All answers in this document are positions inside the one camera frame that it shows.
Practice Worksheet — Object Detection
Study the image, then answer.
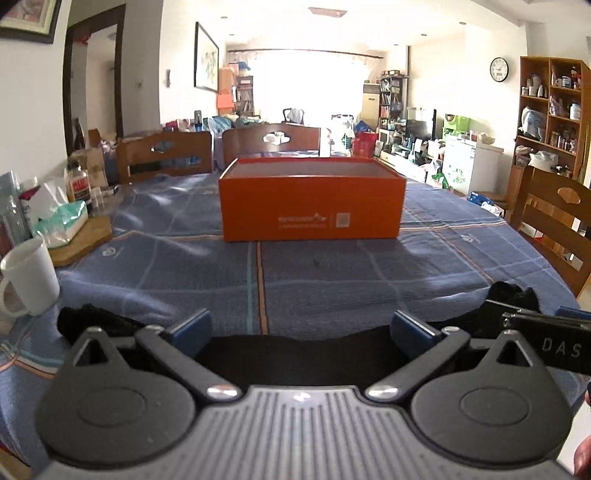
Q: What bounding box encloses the red basket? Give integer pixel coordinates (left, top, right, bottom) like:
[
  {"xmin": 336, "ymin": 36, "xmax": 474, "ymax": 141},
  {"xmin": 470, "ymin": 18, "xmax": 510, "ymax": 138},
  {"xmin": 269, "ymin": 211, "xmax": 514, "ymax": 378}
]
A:
[{"xmin": 352, "ymin": 132, "xmax": 378, "ymax": 158}]

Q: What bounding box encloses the dark door frame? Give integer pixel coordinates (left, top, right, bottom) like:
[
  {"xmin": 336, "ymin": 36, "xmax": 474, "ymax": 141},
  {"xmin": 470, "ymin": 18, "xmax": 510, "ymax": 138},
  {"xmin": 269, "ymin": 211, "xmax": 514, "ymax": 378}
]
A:
[{"xmin": 62, "ymin": 1, "xmax": 126, "ymax": 153}]

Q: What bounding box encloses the framed picture top left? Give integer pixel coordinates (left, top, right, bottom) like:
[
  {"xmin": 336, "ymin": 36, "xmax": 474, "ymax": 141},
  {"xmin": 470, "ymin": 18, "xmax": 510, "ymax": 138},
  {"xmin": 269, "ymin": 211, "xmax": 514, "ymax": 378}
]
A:
[{"xmin": 0, "ymin": 0, "xmax": 62, "ymax": 44}]

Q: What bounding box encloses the wooden chair far left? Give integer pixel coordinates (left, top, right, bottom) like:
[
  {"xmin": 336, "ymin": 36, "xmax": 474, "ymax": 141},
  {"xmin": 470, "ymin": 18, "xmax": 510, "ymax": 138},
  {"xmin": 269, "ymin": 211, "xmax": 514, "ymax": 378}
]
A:
[{"xmin": 116, "ymin": 131, "xmax": 213, "ymax": 184}]

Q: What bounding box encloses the white cabinet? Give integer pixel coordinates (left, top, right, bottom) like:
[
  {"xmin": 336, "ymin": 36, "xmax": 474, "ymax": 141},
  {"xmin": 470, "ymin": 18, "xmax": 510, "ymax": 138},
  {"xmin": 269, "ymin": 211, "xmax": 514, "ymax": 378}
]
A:
[{"xmin": 442, "ymin": 136, "xmax": 504, "ymax": 196}]

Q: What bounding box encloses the wall clock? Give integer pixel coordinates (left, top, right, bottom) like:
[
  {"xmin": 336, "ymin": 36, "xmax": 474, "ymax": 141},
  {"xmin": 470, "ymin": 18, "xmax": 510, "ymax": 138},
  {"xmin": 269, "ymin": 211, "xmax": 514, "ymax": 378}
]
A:
[{"xmin": 489, "ymin": 57, "xmax": 510, "ymax": 83}]

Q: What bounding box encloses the person's right hand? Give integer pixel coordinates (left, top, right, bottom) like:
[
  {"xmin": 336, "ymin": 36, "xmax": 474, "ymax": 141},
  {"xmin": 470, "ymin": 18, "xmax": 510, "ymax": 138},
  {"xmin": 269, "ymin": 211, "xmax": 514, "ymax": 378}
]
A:
[{"xmin": 573, "ymin": 389, "xmax": 591, "ymax": 479}]

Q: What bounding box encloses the wooden chair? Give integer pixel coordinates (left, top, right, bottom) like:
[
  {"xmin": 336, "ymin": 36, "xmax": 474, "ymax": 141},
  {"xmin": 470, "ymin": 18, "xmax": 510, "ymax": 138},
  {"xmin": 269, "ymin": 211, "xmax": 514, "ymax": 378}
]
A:
[
  {"xmin": 116, "ymin": 131, "xmax": 213, "ymax": 184},
  {"xmin": 221, "ymin": 123, "xmax": 322, "ymax": 165},
  {"xmin": 510, "ymin": 166, "xmax": 590, "ymax": 296}
]

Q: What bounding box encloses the framed wall painting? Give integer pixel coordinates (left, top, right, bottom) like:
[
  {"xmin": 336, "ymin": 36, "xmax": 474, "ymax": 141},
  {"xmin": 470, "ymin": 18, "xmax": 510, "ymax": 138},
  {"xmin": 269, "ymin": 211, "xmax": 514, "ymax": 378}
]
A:
[{"xmin": 193, "ymin": 22, "xmax": 219, "ymax": 93}]

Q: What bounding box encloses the white mug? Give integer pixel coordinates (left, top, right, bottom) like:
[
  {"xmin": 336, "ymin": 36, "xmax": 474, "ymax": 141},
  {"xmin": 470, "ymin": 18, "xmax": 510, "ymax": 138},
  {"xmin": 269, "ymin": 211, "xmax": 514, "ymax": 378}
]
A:
[{"xmin": 1, "ymin": 236, "xmax": 60, "ymax": 318}]

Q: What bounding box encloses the tissue pack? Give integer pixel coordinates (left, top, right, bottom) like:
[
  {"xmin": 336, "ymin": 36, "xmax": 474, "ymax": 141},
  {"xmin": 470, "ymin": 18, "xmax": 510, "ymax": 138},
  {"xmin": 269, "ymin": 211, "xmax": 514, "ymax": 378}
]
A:
[{"xmin": 32, "ymin": 200, "xmax": 88, "ymax": 249}]

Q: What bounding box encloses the red-label bottle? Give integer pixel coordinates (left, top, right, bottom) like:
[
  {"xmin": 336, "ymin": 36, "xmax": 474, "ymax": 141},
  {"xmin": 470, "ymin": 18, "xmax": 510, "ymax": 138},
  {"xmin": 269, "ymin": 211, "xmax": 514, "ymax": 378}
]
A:
[{"xmin": 66, "ymin": 159, "xmax": 91, "ymax": 207}]

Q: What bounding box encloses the wooden chair far middle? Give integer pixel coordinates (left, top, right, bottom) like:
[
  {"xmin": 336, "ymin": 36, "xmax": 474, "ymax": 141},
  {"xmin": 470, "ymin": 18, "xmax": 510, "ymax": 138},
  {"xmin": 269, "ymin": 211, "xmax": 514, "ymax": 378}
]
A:
[{"xmin": 221, "ymin": 123, "xmax": 322, "ymax": 165}]

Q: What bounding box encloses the wooden bookshelf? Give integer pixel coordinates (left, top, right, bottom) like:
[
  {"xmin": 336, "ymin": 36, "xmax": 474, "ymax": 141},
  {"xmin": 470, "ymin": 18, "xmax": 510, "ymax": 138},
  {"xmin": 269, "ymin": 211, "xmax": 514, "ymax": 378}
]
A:
[{"xmin": 515, "ymin": 56, "xmax": 590, "ymax": 182}]

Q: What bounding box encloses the wooden chair right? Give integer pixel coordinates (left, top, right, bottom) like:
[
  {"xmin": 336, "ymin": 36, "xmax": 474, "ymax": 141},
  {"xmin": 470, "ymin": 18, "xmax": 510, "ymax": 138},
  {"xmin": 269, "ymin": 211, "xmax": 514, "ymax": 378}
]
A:
[{"xmin": 510, "ymin": 166, "xmax": 590, "ymax": 296}]

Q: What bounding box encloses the orange cardboard box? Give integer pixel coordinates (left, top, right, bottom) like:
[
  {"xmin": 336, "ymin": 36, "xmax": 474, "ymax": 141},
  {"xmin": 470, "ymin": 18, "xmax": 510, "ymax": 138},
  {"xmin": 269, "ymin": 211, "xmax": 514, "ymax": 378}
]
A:
[{"xmin": 218, "ymin": 157, "xmax": 407, "ymax": 242}]

